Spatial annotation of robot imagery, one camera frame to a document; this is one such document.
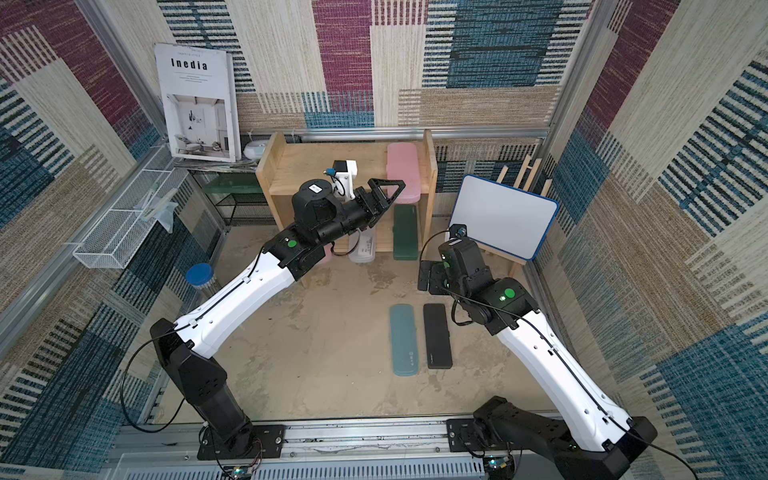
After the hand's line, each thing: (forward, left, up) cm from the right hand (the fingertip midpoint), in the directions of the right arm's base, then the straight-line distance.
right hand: (438, 265), depth 71 cm
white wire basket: (+4, +76, +6) cm, 76 cm away
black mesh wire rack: (+44, +69, -21) cm, 84 cm away
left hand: (+8, +9, +16) cm, 20 cm away
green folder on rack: (+37, +62, -4) cm, 72 cm away
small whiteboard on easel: (+23, -22, -7) cm, 33 cm away
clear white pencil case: (+11, +18, -6) cm, 22 cm away
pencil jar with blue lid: (+4, +62, -9) cm, 63 cm away
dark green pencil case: (+15, +7, -6) cm, 17 cm away
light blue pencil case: (-7, +8, -30) cm, 32 cm away
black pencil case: (-4, -2, -30) cm, 31 cm away
